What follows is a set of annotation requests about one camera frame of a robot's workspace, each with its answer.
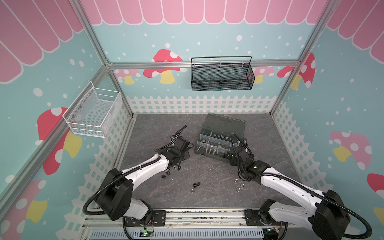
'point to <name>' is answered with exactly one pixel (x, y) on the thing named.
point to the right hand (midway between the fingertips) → (234, 153)
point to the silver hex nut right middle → (242, 185)
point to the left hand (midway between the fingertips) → (185, 155)
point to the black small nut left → (168, 173)
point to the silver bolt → (213, 151)
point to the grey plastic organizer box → (219, 135)
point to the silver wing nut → (203, 141)
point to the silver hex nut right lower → (238, 189)
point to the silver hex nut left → (174, 167)
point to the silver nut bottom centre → (192, 190)
